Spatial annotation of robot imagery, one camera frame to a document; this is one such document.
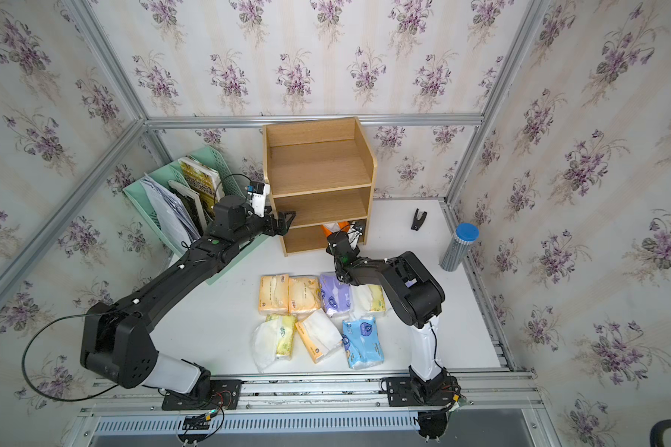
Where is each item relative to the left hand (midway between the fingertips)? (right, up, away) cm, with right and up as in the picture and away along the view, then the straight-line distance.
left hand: (285, 211), depth 81 cm
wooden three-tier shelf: (+11, +12, +3) cm, 16 cm away
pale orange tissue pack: (-5, -26, +6) cm, 27 cm away
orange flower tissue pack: (+10, -36, -1) cm, 38 cm away
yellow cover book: (-30, +11, +13) cm, 35 cm away
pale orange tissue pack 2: (+5, -26, +5) cm, 27 cm away
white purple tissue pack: (+15, -26, +6) cm, 31 cm away
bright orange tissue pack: (+13, -5, +19) cm, 23 cm away
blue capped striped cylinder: (+54, -12, +8) cm, 56 cm away
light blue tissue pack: (+22, -38, -3) cm, 44 cm away
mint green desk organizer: (-49, +5, +10) cm, 50 cm away
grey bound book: (-34, +3, +13) cm, 36 cm away
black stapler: (+48, -3, +30) cm, 57 cm away
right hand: (+16, -9, +20) cm, 27 cm away
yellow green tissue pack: (-3, -37, -2) cm, 38 cm away
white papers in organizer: (-33, -2, 0) cm, 33 cm away
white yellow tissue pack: (+25, -28, +5) cm, 38 cm away
